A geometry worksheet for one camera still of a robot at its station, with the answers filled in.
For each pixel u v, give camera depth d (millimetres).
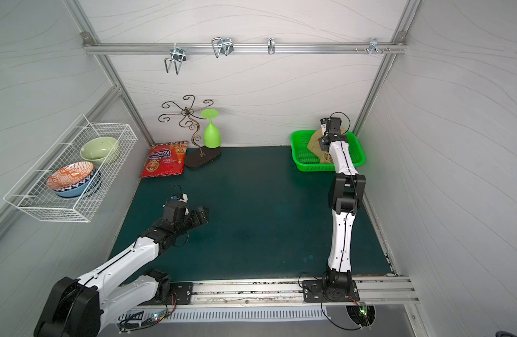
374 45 765
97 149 734
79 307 396
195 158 1148
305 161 1044
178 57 793
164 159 1087
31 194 564
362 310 718
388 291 770
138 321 688
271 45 782
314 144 1111
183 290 739
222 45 765
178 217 665
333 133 827
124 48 787
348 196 636
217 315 703
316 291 729
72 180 634
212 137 947
